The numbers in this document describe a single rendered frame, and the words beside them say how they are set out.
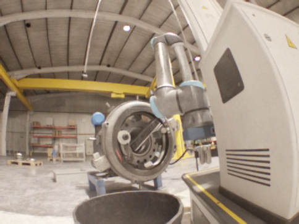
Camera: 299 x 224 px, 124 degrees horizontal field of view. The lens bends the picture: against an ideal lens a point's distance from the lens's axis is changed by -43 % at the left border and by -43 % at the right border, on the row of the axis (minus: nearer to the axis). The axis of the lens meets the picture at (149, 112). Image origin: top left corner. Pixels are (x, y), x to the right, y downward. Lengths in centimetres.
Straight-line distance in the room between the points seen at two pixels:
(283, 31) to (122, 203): 77
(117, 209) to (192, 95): 66
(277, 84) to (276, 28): 19
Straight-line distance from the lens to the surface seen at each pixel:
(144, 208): 58
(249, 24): 34
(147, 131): 121
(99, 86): 1304
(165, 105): 79
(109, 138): 107
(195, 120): 72
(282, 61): 32
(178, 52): 115
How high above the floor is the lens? 54
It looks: 14 degrees up
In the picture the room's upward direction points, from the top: 6 degrees counter-clockwise
